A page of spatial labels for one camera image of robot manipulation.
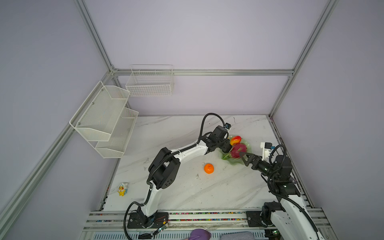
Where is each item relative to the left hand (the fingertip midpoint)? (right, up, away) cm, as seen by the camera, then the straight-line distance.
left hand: (225, 140), depth 90 cm
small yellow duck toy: (-58, -26, -10) cm, 65 cm away
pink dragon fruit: (+8, -5, +1) cm, 9 cm away
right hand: (+6, -6, -15) cm, 17 cm away
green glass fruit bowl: (+2, -10, +2) cm, 10 cm away
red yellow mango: (+8, 0, +7) cm, 11 cm away
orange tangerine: (-10, -17, -2) cm, 20 cm away
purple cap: (-16, -43, -20) cm, 50 cm away
